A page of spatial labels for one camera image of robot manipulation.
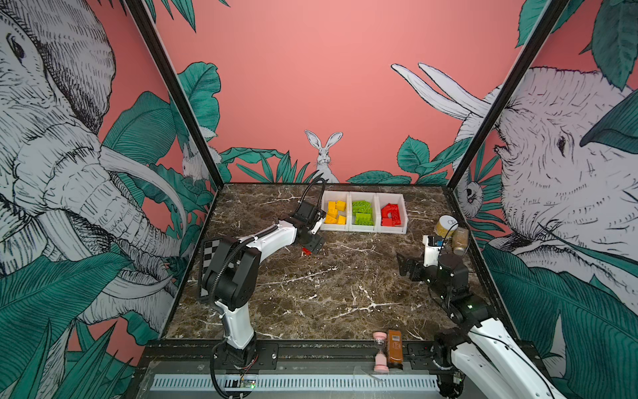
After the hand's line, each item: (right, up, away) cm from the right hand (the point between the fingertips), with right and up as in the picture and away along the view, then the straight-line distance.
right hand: (409, 249), depth 79 cm
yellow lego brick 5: (-21, +9, +24) cm, 33 cm away
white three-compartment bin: (-6, +12, +24) cm, 28 cm away
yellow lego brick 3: (-24, +11, +27) cm, 38 cm away
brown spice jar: (+27, +2, +18) cm, 32 cm away
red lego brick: (-35, -4, +17) cm, 39 cm away
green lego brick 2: (-11, +14, +29) cm, 34 cm away
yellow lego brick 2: (-25, +15, +26) cm, 39 cm away
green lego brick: (-11, +9, +25) cm, 28 cm away
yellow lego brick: (-20, +15, +28) cm, 38 cm away
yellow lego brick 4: (-25, +8, +26) cm, 37 cm away
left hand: (-32, +3, +16) cm, 36 cm away
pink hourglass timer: (-11, -31, -6) cm, 34 cm away
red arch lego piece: (+3, +11, +28) cm, 30 cm away
